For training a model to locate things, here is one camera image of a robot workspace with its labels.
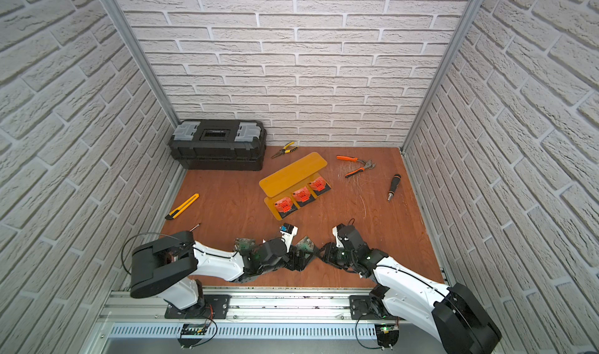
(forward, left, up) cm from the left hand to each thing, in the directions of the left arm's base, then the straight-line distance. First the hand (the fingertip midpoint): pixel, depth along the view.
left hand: (309, 252), depth 82 cm
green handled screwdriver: (+11, +46, -4) cm, 47 cm away
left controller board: (-22, +38, -7) cm, 44 cm away
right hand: (-1, -4, -1) cm, 5 cm away
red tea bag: (+32, -5, -2) cm, 32 cm away
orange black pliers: (+44, -31, -2) cm, 54 cm away
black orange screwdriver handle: (+33, -41, -1) cm, 53 cm away
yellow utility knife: (+22, +53, -4) cm, 58 cm away
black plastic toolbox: (+42, +39, +12) cm, 58 cm away
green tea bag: (+4, +1, -3) cm, 5 cm away
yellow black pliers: (+54, +11, -2) cm, 55 cm away
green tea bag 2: (+4, +24, -4) cm, 25 cm away
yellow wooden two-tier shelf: (+24, +10, +9) cm, 28 cm away
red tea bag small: (+26, +3, -2) cm, 26 cm away
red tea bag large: (+21, +11, -3) cm, 24 cm away
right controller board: (-24, -24, -4) cm, 34 cm away
